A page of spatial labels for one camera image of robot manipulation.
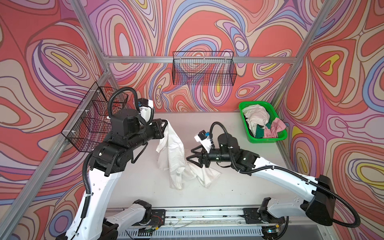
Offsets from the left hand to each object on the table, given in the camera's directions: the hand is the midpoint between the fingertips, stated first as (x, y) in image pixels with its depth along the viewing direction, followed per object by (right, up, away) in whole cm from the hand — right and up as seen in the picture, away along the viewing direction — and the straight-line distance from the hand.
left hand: (170, 120), depth 58 cm
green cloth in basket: (+54, -4, +41) cm, 68 cm away
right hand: (+8, -17, +10) cm, 22 cm away
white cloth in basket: (+54, +6, +46) cm, 71 cm away
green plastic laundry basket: (+68, -8, +41) cm, 80 cm away
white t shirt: (-1, -18, +14) cm, 23 cm away
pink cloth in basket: (+67, -1, +43) cm, 80 cm away
